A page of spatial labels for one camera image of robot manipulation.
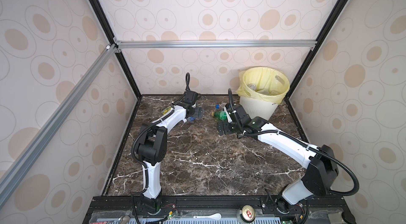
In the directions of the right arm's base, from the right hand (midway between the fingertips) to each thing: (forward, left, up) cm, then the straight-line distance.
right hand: (224, 124), depth 84 cm
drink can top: (-39, -7, -5) cm, 40 cm away
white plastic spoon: (-39, +6, -15) cm, 42 cm away
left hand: (+16, +15, -3) cm, 22 cm away
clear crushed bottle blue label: (+14, +20, -13) cm, 27 cm away
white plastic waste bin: (+11, -18, +1) cm, 21 cm away
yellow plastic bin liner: (+31, -29, +1) cm, 43 cm away
